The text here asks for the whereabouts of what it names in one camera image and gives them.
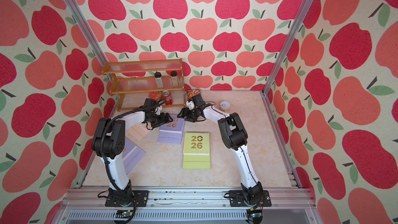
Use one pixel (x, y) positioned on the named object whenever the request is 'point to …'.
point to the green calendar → (196, 150)
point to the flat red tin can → (155, 95)
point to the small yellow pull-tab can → (225, 106)
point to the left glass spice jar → (158, 76)
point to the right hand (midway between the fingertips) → (180, 119)
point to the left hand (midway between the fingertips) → (169, 123)
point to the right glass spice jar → (174, 74)
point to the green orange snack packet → (193, 92)
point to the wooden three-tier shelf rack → (134, 81)
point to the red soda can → (167, 95)
